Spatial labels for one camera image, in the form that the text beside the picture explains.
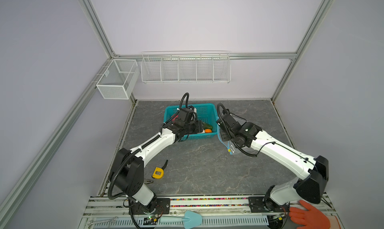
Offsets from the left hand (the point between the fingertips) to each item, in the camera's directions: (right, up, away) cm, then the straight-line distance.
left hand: (202, 127), depth 84 cm
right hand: (+13, -1, -6) cm, 15 cm away
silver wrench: (-53, -44, -14) cm, 70 cm away
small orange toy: (+4, -3, +13) cm, 14 cm away
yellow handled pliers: (-30, -29, -3) cm, 42 cm away
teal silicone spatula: (-6, -43, -14) cm, 46 cm away
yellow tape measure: (-24, -25, -2) cm, 35 cm away
